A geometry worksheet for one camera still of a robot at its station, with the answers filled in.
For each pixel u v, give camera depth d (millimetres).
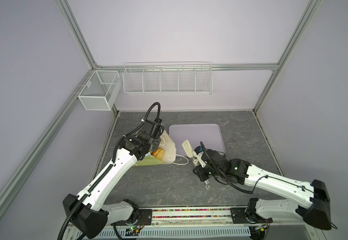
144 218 732
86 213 368
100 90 992
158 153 827
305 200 408
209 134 1147
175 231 708
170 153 897
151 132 551
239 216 738
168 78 986
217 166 543
